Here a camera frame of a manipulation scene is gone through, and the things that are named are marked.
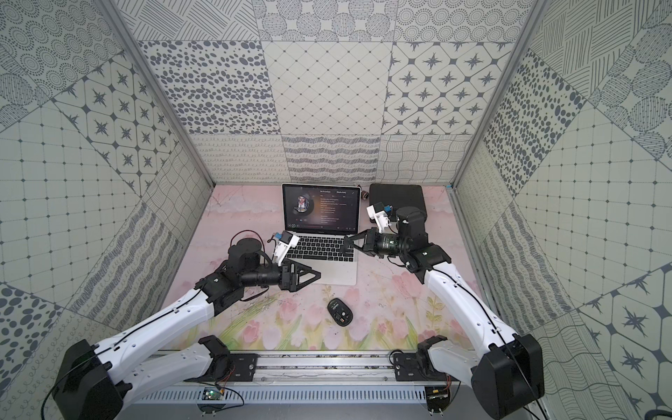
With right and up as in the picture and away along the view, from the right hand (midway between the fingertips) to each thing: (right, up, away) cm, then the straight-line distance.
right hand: (347, 244), depth 72 cm
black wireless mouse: (-2, -24, +10) cm, 26 cm away
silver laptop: (-10, +7, +29) cm, 32 cm away
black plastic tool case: (+23, +15, +42) cm, 50 cm away
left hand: (-9, -6, -2) cm, 11 cm away
